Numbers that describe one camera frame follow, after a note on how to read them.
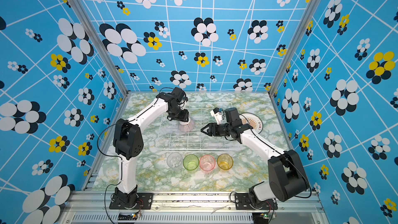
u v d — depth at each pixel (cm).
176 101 75
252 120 101
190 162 85
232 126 67
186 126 91
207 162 85
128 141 54
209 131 74
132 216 70
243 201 72
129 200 65
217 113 77
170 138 94
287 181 42
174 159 83
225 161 85
